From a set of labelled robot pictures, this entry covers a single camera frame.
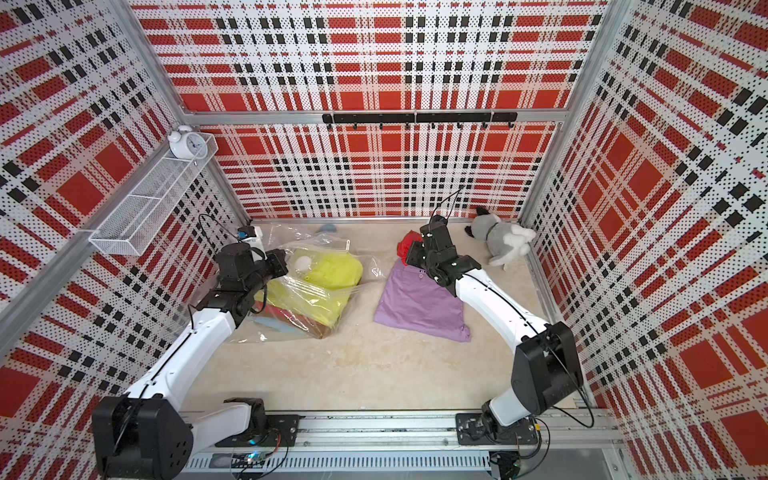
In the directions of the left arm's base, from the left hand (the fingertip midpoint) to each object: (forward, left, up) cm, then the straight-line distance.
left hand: (289, 251), depth 83 cm
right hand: (+1, -35, -2) cm, 35 cm away
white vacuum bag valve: (+2, -1, -9) cm, 9 cm away
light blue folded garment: (-15, +3, -14) cm, 21 cm away
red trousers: (-17, -7, -13) cm, 22 cm away
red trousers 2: (+3, -33, -2) cm, 33 cm away
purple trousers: (-3, -34, -21) cm, 40 cm away
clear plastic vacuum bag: (+8, +2, -4) cm, 10 cm away
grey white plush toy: (+14, -67, -14) cm, 70 cm away
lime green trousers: (-3, -6, -11) cm, 13 cm away
